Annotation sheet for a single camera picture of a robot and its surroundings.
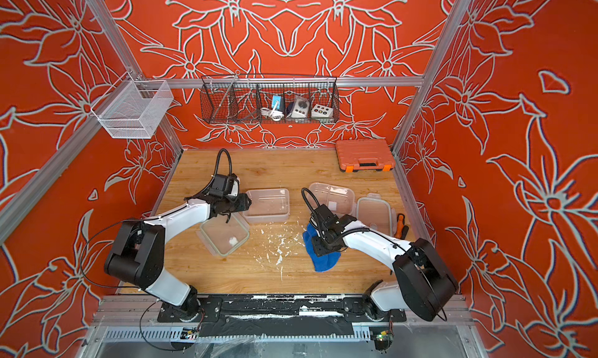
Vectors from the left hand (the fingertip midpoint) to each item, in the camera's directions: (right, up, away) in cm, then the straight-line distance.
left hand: (247, 200), depth 93 cm
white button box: (+31, +37, +1) cm, 48 cm away
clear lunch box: (+40, -1, +7) cm, 40 cm away
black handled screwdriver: (+63, -13, -4) cm, 64 cm away
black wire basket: (+8, +44, +7) cm, 45 cm away
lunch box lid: (-7, -14, -5) cm, 17 cm away
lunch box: (+8, -4, +7) cm, 11 cm away
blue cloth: (+30, -21, -12) cm, 39 cm away
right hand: (+27, -17, -9) cm, 33 cm away
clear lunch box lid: (+54, -6, +2) cm, 54 cm away
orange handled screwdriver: (+62, -8, -3) cm, 62 cm away
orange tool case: (+53, +20, +25) cm, 61 cm away
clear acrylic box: (-46, +37, -3) cm, 59 cm away
